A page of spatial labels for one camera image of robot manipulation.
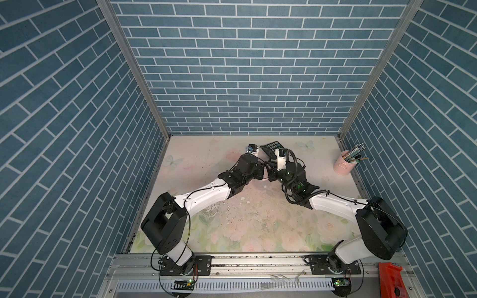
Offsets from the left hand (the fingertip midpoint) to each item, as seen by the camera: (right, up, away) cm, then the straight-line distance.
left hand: (267, 167), depth 84 cm
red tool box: (+43, -40, -18) cm, 62 cm away
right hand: (0, +1, +1) cm, 1 cm away
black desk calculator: (+5, +9, +28) cm, 30 cm away
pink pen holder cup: (+41, -1, +13) cm, 43 cm away
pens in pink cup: (+47, +5, +12) cm, 49 cm away
